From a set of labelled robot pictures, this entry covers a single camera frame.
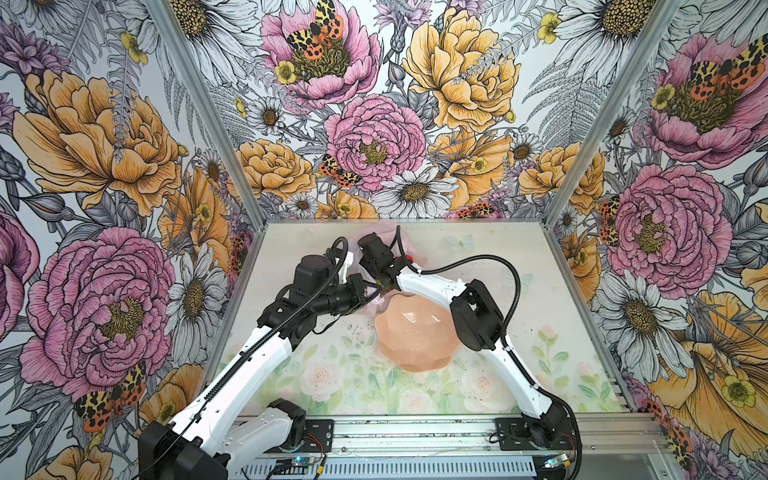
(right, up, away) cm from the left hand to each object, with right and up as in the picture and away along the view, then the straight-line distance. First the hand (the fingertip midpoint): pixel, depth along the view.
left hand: (381, 298), depth 72 cm
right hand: (-15, +5, +23) cm, 27 cm away
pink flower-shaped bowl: (+10, -14, +19) cm, 26 cm away
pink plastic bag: (-4, +5, +1) cm, 6 cm away
